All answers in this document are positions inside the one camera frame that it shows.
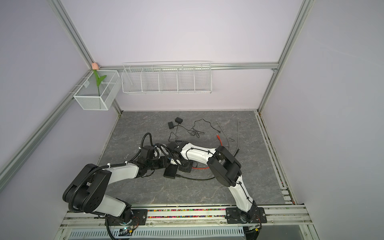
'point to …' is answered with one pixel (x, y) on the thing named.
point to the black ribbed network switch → (170, 171)
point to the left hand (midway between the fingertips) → (171, 162)
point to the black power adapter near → (170, 125)
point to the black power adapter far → (178, 120)
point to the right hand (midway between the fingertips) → (189, 165)
